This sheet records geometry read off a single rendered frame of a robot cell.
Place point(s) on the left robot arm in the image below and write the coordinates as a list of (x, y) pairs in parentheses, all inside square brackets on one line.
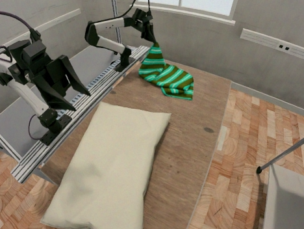
[(95, 40)]

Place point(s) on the cream pillow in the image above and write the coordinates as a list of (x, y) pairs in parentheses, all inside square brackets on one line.
[(106, 180)]

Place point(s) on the grey vertical metal post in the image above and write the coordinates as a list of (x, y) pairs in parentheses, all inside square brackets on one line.
[(118, 34)]

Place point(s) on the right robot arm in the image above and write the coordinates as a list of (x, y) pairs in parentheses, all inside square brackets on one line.
[(31, 57)]

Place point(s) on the green striped pillowcase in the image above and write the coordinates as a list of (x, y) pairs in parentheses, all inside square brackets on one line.
[(172, 80)]

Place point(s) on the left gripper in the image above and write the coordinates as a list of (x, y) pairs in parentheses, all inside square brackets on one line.
[(147, 31)]

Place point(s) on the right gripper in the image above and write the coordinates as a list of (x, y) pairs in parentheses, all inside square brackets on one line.
[(52, 83)]

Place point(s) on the white slotted crossbar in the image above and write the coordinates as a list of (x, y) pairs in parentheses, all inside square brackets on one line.
[(22, 173)]

